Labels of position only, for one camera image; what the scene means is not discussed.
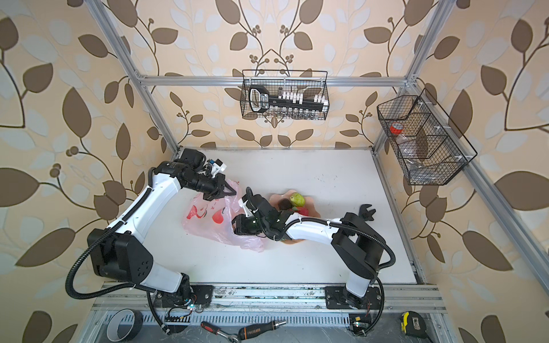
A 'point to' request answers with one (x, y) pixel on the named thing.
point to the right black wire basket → (429, 147)
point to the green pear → (297, 199)
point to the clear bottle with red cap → (408, 147)
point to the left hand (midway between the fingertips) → (237, 191)
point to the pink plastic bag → (214, 219)
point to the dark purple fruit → (284, 204)
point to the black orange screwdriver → (254, 329)
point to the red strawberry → (303, 211)
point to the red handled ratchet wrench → (230, 337)
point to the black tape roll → (124, 324)
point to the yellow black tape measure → (412, 324)
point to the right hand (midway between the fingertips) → (228, 231)
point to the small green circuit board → (360, 324)
